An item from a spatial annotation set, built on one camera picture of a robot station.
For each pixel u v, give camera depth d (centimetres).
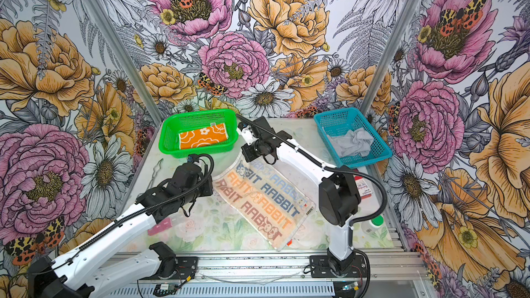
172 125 115
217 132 114
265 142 65
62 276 39
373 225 76
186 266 75
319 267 74
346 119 116
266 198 92
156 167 102
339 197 48
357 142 104
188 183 59
